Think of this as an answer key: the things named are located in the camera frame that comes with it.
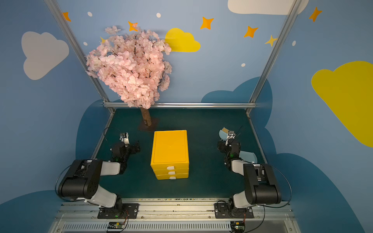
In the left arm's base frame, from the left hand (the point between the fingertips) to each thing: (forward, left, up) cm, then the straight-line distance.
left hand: (130, 140), depth 94 cm
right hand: (+2, -66, +1) cm, 66 cm away
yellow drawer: (-23, -23, +5) cm, 33 cm away
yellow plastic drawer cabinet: (-20, -30, +15) cm, 38 cm away
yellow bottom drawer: (-23, -29, -2) cm, 37 cm away
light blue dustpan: (-6, -79, -7) cm, 79 cm away
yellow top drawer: (-22, -25, +13) cm, 36 cm away
